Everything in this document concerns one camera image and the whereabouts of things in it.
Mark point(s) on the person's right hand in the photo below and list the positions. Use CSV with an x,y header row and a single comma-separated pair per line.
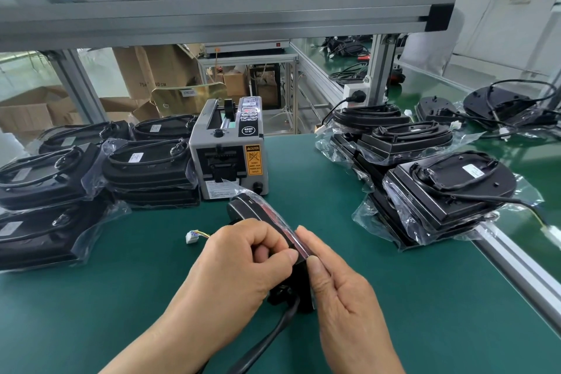
x,y
346,321

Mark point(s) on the person's left hand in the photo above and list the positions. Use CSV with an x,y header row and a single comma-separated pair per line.
x,y
232,286

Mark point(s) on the group of bagged black lamps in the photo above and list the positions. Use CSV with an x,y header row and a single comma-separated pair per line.
x,y
421,176

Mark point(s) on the unbagged black lamps with cables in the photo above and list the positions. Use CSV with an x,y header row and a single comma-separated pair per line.
x,y
504,106

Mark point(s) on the grey tape dispenser machine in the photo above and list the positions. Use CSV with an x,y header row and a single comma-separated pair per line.
x,y
219,150

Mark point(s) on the white power socket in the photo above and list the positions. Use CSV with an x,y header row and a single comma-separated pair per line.
x,y
358,97

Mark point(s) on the grey metal shelf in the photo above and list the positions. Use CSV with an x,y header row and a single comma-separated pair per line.
x,y
228,19

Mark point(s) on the aluminium table edge rail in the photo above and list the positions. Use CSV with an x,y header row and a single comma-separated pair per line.
x,y
522,268

